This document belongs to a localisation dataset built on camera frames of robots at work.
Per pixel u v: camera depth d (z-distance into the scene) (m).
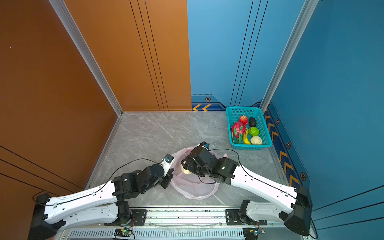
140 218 0.74
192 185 0.79
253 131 1.00
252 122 1.09
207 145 0.66
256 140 0.96
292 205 0.39
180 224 0.72
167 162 0.62
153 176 0.52
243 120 1.09
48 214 0.41
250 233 0.71
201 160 0.52
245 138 0.99
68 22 0.74
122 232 0.71
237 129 0.99
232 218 0.72
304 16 0.72
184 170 0.63
